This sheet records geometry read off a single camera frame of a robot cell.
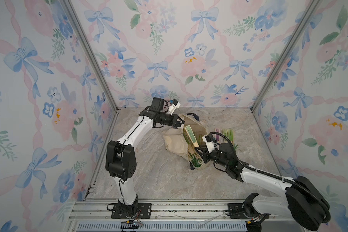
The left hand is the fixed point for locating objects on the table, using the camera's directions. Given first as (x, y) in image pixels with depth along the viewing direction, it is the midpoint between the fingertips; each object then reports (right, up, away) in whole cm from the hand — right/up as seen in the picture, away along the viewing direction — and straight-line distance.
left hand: (184, 121), depth 83 cm
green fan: (+4, -12, -3) cm, 13 cm away
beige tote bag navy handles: (-1, -11, -2) cm, 11 cm away
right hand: (+7, -14, -1) cm, 16 cm away
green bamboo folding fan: (+32, -8, +22) cm, 40 cm away
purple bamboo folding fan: (+25, -11, +20) cm, 33 cm away
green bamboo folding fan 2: (+34, -8, +21) cm, 41 cm away
